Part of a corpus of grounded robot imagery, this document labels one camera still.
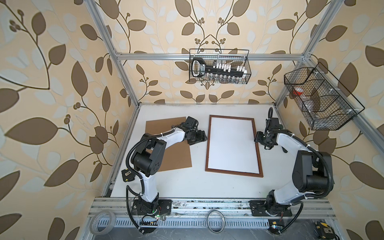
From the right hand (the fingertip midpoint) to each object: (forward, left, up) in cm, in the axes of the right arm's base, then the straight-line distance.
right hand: (260, 141), depth 93 cm
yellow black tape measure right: (-45, -16, -3) cm, 48 cm away
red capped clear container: (+15, -17, +28) cm, 36 cm away
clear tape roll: (-39, +89, -3) cm, 98 cm away
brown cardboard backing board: (-6, +53, -6) cm, 54 cm away
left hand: (+3, +35, +1) cm, 35 cm away
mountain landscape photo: (+1, +17, -6) cm, 18 cm away
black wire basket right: (+2, -24, +29) cm, 38 cm away
